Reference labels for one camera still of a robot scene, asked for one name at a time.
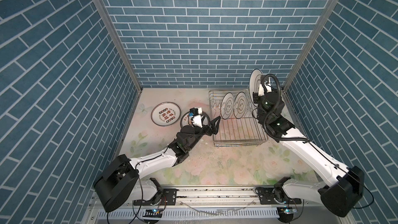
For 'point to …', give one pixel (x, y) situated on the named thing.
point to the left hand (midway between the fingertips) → (214, 116)
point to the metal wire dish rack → (234, 123)
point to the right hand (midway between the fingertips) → (265, 82)
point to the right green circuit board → (289, 210)
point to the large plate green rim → (166, 113)
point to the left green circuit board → (152, 213)
